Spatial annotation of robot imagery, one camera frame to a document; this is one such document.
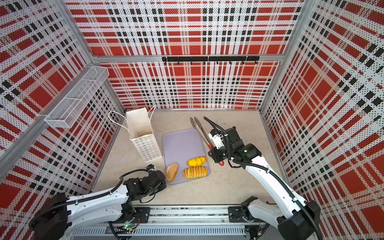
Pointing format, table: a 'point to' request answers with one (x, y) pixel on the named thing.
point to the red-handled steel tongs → (206, 138)
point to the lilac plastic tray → (181, 146)
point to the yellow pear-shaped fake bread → (196, 161)
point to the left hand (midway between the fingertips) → (166, 185)
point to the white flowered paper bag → (138, 125)
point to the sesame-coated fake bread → (171, 171)
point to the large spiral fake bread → (195, 172)
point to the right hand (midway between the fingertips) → (212, 154)
